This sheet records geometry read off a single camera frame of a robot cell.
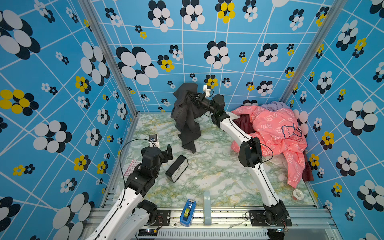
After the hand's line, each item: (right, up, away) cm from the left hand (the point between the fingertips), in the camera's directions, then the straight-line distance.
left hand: (161, 145), depth 75 cm
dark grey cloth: (+11, +17, +10) cm, 23 cm away
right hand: (+14, +29, +8) cm, 33 cm away
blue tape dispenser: (+14, -32, -5) cm, 35 cm away
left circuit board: (-6, -42, -3) cm, 43 cm away
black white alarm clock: (+7, -14, +6) cm, 16 cm away
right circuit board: (+57, -37, -10) cm, 69 cm away
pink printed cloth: (+68, +7, +14) cm, 70 cm away
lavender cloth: (+75, +24, +30) cm, 84 cm away
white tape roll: (+72, -28, +3) cm, 78 cm away
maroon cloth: (+52, +12, +28) cm, 61 cm away
